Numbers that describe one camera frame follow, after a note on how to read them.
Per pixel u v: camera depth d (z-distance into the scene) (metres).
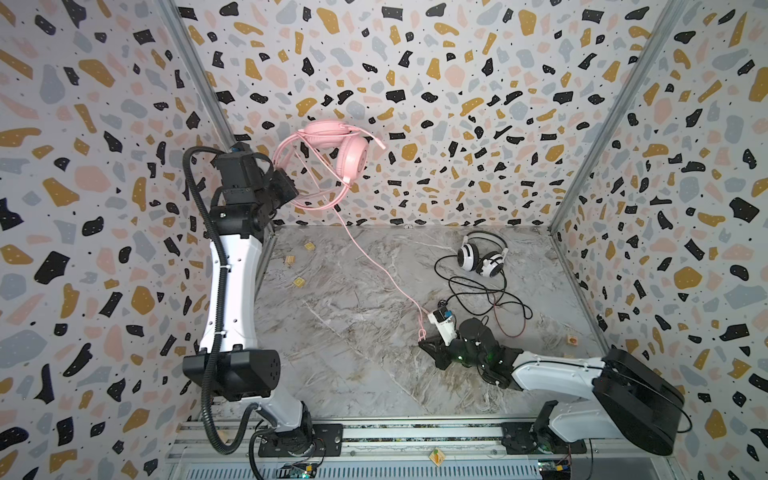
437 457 0.71
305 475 0.70
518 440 0.73
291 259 1.10
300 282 1.03
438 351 0.73
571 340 0.91
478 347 0.64
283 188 0.63
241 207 0.49
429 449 0.73
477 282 1.06
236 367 0.41
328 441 0.73
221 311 0.42
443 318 0.73
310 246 1.15
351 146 0.63
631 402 0.43
